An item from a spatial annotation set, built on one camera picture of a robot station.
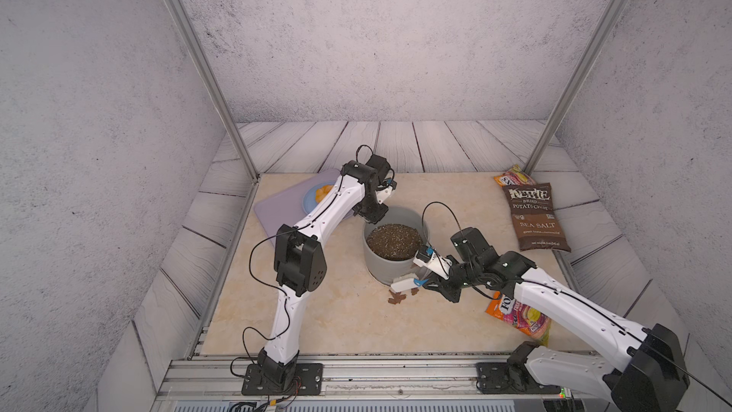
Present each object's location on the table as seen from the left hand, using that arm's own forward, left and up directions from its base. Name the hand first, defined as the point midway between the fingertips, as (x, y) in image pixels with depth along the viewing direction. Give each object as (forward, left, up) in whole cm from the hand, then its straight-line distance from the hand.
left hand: (377, 218), depth 90 cm
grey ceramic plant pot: (-7, -4, -5) cm, 10 cm away
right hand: (-21, -13, 0) cm, 25 cm away
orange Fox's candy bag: (+26, -55, -9) cm, 62 cm away
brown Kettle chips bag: (+4, -56, -11) cm, 57 cm away
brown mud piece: (-18, -11, -13) cm, 25 cm away
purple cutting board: (+18, +36, -15) cm, 43 cm away
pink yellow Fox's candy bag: (-27, -39, -10) cm, 49 cm away
